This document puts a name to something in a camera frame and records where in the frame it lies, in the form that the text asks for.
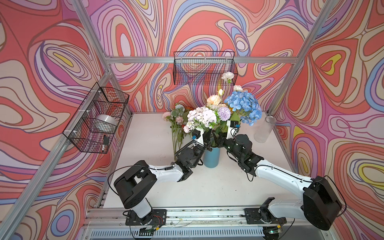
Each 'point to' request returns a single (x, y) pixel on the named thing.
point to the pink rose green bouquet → (178, 118)
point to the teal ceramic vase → (212, 159)
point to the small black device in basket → (106, 140)
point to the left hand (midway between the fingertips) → (212, 129)
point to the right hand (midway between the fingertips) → (214, 133)
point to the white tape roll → (106, 123)
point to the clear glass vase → (264, 130)
